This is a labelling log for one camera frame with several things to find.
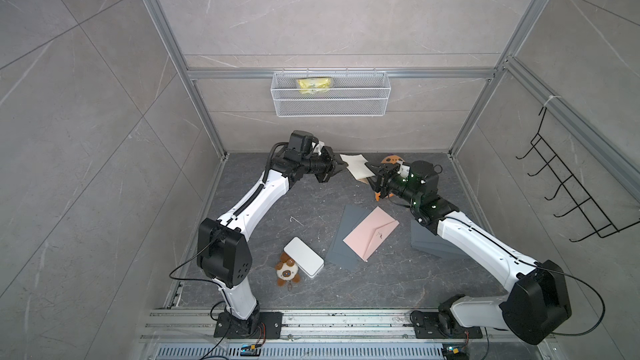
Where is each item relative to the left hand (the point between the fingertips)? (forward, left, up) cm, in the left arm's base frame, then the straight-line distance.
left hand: (353, 159), depth 76 cm
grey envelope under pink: (-17, +4, -31) cm, 36 cm away
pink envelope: (-10, -8, -30) cm, 33 cm away
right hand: (-3, -3, +1) cm, 4 cm away
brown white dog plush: (-24, +23, -28) cm, 43 cm away
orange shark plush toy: (+21, -20, -23) cm, 37 cm away
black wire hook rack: (-20, -59, +1) cm, 62 cm away
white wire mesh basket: (+31, +6, +3) cm, 32 cm away
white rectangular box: (-21, +16, -25) cm, 37 cm away
